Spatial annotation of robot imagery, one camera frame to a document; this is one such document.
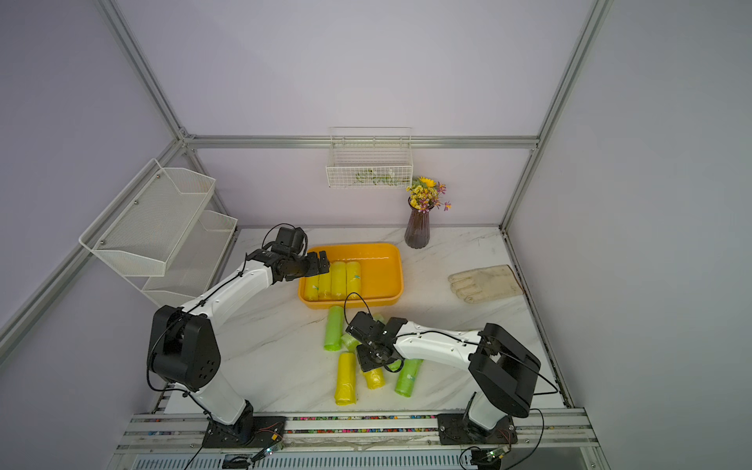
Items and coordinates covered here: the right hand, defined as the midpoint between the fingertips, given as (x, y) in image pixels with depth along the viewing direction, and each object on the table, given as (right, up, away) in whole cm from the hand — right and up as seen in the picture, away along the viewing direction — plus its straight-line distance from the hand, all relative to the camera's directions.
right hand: (371, 362), depth 83 cm
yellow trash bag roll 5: (+1, -2, -6) cm, 7 cm away
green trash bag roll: (-12, +8, +6) cm, 16 cm away
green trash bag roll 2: (-7, +5, +3) cm, 9 cm away
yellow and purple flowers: (+18, +52, +15) cm, 56 cm away
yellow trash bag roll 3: (-12, +22, +15) cm, 30 cm away
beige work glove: (+39, +21, +18) cm, 48 cm away
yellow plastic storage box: (+3, +24, +22) cm, 33 cm away
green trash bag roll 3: (+10, -2, -5) cm, 12 cm away
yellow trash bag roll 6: (-7, -4, -5) cm, 9 cm away
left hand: (-18, +27, +8) cm, 33 cm away
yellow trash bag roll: (-20, +20, +14) cm, 31 cm away
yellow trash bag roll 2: (-17, +21, +15) cm, 31 cm away
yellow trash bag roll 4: (-7, +23, +15) cm, 28 cm away
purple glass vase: (+16, +40, +24) cm, 50 cm away
